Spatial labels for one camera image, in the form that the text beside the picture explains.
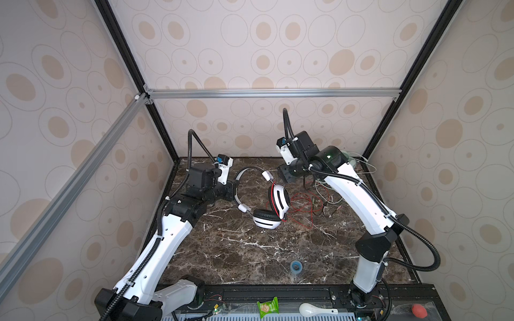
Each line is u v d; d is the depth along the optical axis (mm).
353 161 1064
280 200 625
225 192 626
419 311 686
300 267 796
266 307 699
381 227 444
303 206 1000
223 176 622
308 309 702
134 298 369
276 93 924
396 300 735
